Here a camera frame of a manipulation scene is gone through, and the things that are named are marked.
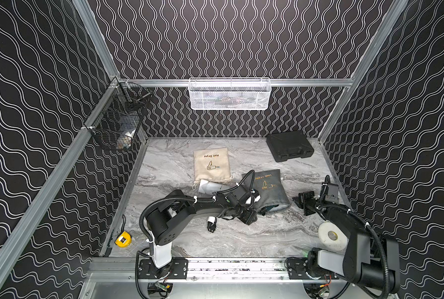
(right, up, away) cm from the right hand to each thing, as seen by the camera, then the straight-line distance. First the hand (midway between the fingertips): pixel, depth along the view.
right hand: (293, 195), depth 90 cm
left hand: (-20, -8, -4) cm, 22 cm away
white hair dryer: (-42, +4, +3) cm, 42 cm away
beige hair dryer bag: (-41, +14, +17) cm, 47 cm away
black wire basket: (-87, +37, +2) cm, 95 cm away
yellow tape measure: (-77, -17, -10) cm, 79 cm away
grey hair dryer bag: (-11, +5, +3) cm, 12 cm away
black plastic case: (+4, +26, +23) cm, 35 cm away
